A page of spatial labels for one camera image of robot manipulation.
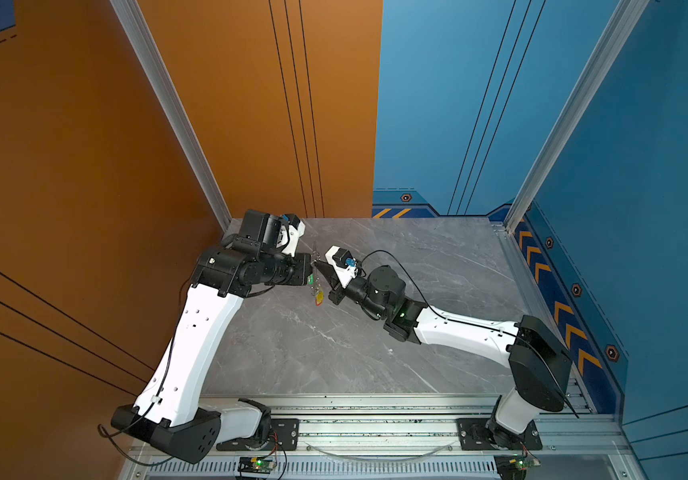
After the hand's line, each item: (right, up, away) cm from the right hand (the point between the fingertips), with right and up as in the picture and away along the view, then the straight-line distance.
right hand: (316, 261), depth 71 cm
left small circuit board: (-15, -49, 0) cm, 51 cm away
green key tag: (-1, -4, -4) cm, 5 cm away
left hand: (0, -1, -3) cm, 3 cm away
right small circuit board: (+47, -49, 0) cm, 68 cm away
